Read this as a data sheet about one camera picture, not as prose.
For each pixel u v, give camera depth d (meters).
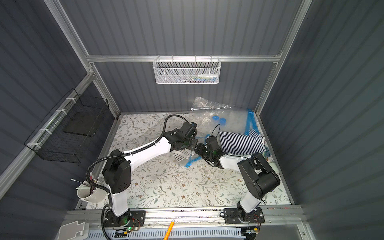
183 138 0.66
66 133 0.74
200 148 0.83
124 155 0.50
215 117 1.15
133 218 0.72
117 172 0.49
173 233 0.70
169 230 0.71
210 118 1.17
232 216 0.73
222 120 1.15
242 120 1.16
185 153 0.94
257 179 0.47
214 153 0.73
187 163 0.85
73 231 0.65
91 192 0.77
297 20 0.74
